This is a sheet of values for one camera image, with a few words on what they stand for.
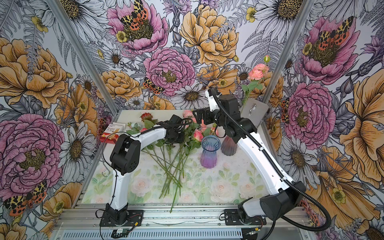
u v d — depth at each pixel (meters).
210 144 0.82
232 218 0.74
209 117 0.62
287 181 0.40
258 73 0.71
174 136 0.86
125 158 0.56
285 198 0.39
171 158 0.95
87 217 0.76
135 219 0.73
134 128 1.05
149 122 1.08
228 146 0.89
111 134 1.02
